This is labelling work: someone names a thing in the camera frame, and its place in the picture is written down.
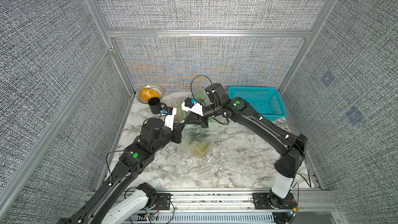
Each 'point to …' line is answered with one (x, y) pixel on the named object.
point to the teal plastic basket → (268, 101)
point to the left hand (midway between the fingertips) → (187, 123)
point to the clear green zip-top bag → (214, 131)
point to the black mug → (155, 105)
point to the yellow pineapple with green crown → (199, 145)
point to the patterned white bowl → (154, 87)
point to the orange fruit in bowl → (146, 94)
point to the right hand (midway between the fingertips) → (185, 116)
